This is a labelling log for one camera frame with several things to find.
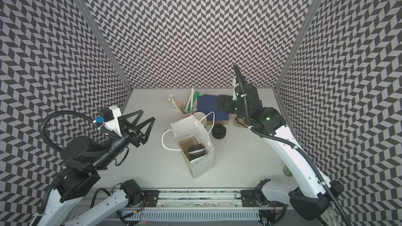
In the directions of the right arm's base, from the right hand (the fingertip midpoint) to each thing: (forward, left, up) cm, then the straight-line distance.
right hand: (226, 103), depth 67 cm
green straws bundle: (+19, +16, -15) cm, 29 cm away
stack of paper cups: (+8, +13, -21) cm, 26 cm away
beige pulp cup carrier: (-5, +21, -30) cm, 37 cm away
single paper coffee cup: (-14, +14, -20) cm, 28 cm away
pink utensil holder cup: (+12, +22, -26) cm, 37 cm away
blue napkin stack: (+23, +9, -29) cm, 38 cm away
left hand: (-12, +28, +7) cm, 32 cm away
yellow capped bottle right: (-20, -32, -32) cm, 49 cm away
